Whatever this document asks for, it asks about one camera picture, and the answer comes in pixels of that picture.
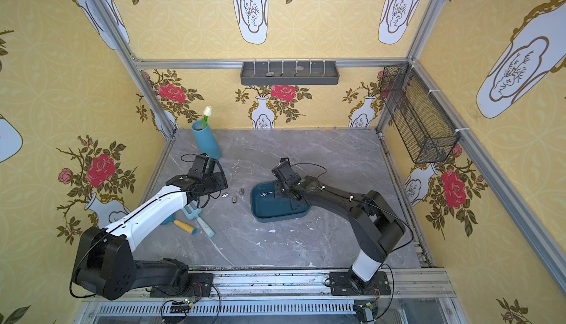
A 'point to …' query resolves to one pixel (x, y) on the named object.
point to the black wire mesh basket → (426, 134)
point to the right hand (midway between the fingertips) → (274, 190)
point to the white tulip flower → (207, 112)
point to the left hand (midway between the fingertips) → (219, 180)
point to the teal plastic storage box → (265, 208)
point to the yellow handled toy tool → (185, 227)
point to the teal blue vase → (205, 140)
